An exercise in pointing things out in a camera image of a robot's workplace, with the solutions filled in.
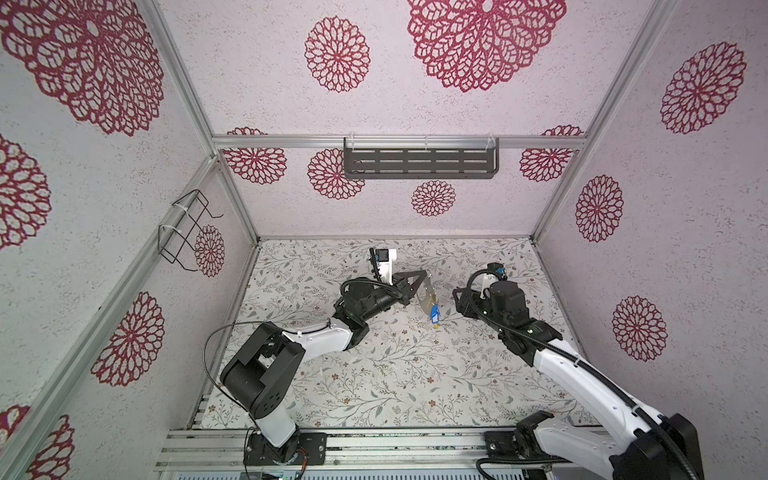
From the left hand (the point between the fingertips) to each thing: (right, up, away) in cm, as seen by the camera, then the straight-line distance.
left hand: (426, 276), depth 77 cm
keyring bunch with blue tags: (+1, -6, 0) cm, 6 cm away
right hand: (+10, -3, +3) cm, 11 cm away
